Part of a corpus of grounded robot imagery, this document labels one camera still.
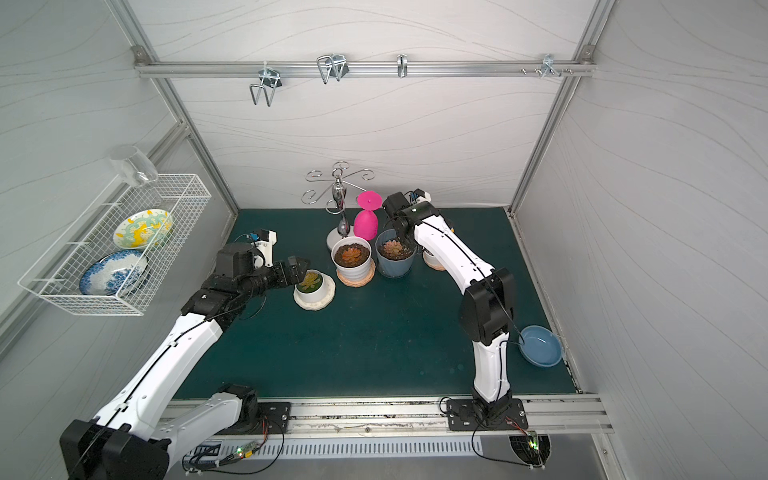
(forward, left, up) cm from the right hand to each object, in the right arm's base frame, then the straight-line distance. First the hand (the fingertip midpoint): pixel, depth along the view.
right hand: (449, 222), depth 83 cm
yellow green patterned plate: (-14, +75, +10) cm, 77 cm away
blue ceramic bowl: (-25, -28, -26) cm, 45 cm away
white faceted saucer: (-15, +39, -24) cm, 49 cm away
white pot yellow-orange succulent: (-12, +41, -18) cm, 46 cm away
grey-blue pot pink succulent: (-1, +15, -16) cm, 22 cm away
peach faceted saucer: (+2, +3, -23) cm, 23 cm away
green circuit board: (-53, +48, -23) cm, 75 cm away
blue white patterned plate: (-26, +74, +9) cm, 79 cm away
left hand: (-14, +40, -2) cm, 43 cm away
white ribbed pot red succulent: (-2, +29, -15) cm, 33 cm away
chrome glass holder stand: (+10, +34, -4) cm, 36 cm away
